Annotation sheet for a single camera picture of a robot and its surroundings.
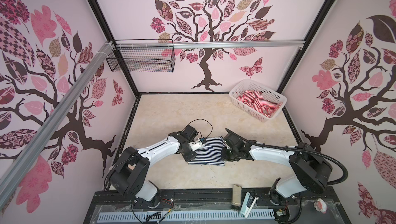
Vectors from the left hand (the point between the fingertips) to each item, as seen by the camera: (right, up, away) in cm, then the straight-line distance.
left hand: (190, 156), depth 86 cm
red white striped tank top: (+44, +33, +20) cm, 59 cm away
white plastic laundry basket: (+36, +44, +29) cm, 64 cm away
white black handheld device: (+28, -17, -16) cm, 37 cm away
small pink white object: (+60, -16, -19) cm, 65 cm away
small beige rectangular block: (+24, -14, -14) cm, 31 cm away
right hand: (+17, 0, +1) cm, 17 cm away
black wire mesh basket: (-30, +61, +9) cm, 68 cm away
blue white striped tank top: (+12, +1, +2) cm, 12 cm away
